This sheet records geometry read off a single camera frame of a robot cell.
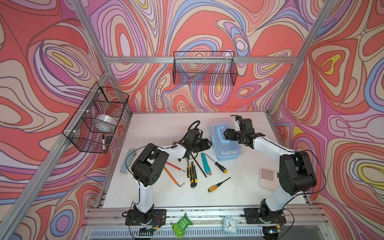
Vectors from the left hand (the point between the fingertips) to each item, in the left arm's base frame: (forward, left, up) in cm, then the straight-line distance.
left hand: (211, 144), depth 93 cm
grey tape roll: (-1, +54, +25) cm, 60 cm away
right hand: (+5, -13, +2) cm, 14 cm away
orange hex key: (-19, +23, -7) cm, 31 cm away
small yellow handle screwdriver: (-25, 0, -6) cm, 26 cm away
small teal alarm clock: (-43, -6, -5) cm, 43 cm away
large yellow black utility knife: (-19, +11, -6) cm, 23 cm away
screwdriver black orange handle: (-15, -7, -5) cm, 17 cm away
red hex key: (-12, +22, -7) cm, 26 cm away
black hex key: (-12, +8, -6) cm, 15 cm away
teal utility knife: (-12, +3, -6) cm, 14 cm away
